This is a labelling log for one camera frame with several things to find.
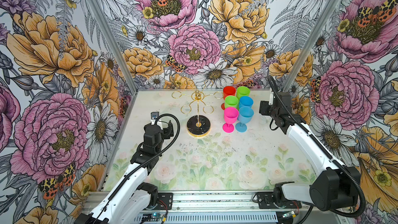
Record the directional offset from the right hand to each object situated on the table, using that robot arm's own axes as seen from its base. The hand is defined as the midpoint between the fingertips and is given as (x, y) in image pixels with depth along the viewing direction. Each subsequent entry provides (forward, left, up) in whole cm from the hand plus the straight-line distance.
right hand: (266, 107), depth 84 cm
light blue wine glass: (+1, +10, -8) cm, 12 cm away
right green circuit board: (-45, -4, -22) cm, 50 cm away
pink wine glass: (-1, +19, -6) cm, 20 cm away
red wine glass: (+19, +18, -5) cm, 26 cm away
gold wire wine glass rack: (0, +37, -15) cm, 40 cm away
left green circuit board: (-44, +56, -21) cm, 74 cm away
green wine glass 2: (+20, +8, -8) cm, 23 cm away
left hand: (-8, +55, -4) cm, 56 cm away
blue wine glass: (+11, +8, -7) cm, 15 cm away
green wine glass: (+14, +15, -10) cm, 23 cm away
